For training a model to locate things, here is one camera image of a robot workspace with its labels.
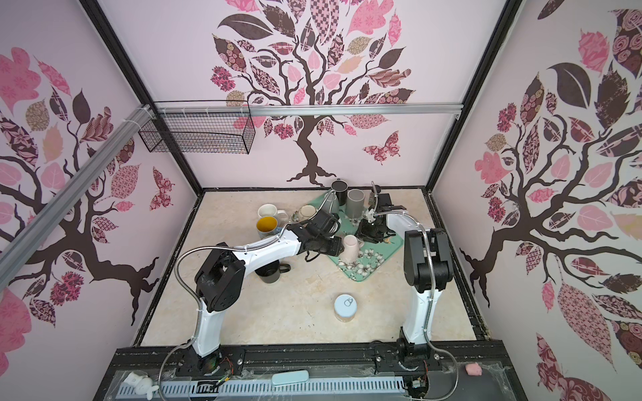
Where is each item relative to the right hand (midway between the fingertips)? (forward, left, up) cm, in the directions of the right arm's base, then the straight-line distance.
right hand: (359, 233), depth 99 cm
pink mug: (-9, +4, +6) cm, 11 cm away
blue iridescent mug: (+3, +38, +1) cm, 38 cm away
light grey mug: (+15, +10, 0) cm, 18 cm away
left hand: (-10, +8, +3) cm, 13 cm away
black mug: (+23, +7, +4) cm, 24 cm away
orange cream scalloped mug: (+6, +22, +6) cm, 24 cm away
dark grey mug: (+13, +1, +4) cm, 13 cm away
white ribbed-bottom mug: (+11, +37, +3) cm, 39 cm away
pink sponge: (-47, -29, -3) cm, 55 cm away
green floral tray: (-9, 0, -4) cm, 10 cm away
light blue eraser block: (-48, +24, 0) cm, 54 cm away
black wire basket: (+31, +63, +31) cm, 76 cm away
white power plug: (-49, +65, -1) cm, 82 cm away
